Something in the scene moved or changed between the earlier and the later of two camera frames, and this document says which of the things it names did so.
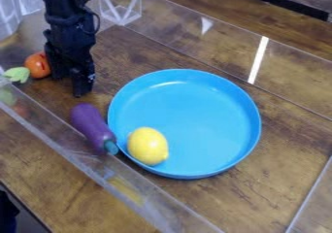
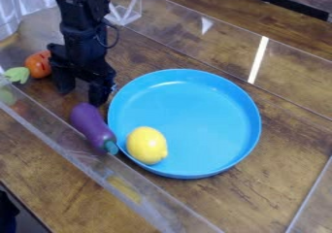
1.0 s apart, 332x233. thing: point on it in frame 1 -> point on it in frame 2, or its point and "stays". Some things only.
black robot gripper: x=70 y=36 -> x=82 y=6
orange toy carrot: x=36 y=68 stays
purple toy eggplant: x=88 y=123 stays
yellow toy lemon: x=147 y=146 stays
